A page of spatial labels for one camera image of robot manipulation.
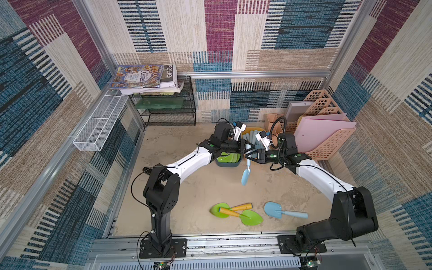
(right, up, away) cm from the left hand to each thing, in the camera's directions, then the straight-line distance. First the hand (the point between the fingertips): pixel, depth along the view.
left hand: (252, 146), depth 81 cm
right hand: (-3, -4, 0) cm, 5 cm away
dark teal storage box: (-12, -11, +17) cm, 24 cm away
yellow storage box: (+1, +7, +29) cm, 30 cm away
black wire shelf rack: (-50, +23, +35) cm, 65 cm away
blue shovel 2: (+11, -31, +3) cm, 33 cm away
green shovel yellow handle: (-2, -34, +1) cm, 34 cm away
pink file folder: (+30, +8, +4) cm, 31 cm away
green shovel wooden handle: (-9, -8, +20) cm, 23 cm away
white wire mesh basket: (-83, +8, +12) cm, 84 cm away
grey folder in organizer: (+30, +22, +21) cm, 43 cm away
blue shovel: (-4, -12, -3) cm, 13 cm away
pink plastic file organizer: (+41, -3, +13) cm, 43 cm away
